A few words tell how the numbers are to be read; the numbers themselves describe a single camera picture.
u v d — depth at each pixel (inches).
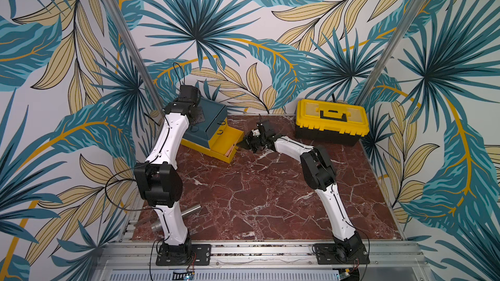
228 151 41.0
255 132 38.5
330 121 38.3
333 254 28.4
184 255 26.1
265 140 33.3
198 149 38.0
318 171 24.8
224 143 39.6
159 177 18.8
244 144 36.5
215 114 35.3
